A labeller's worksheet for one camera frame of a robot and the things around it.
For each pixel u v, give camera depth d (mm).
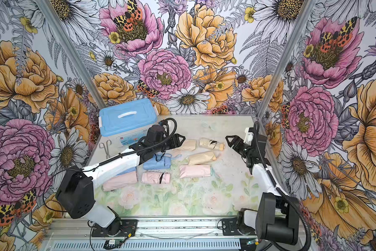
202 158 944
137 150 585
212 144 1009
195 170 920
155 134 637
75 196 435
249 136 778
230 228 738
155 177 872
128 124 948
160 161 732
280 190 446
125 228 745
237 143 759
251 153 659
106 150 1020
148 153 608
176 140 746
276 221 417
